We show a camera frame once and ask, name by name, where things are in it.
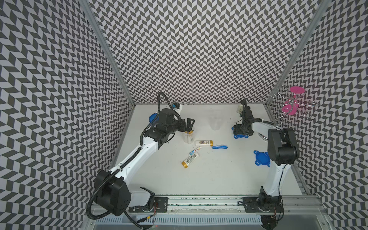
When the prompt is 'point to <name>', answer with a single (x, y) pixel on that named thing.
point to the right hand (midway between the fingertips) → (240, 133)
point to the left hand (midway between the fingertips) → (187, 121)
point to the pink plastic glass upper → (297, 89)
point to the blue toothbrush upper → (223, 146)
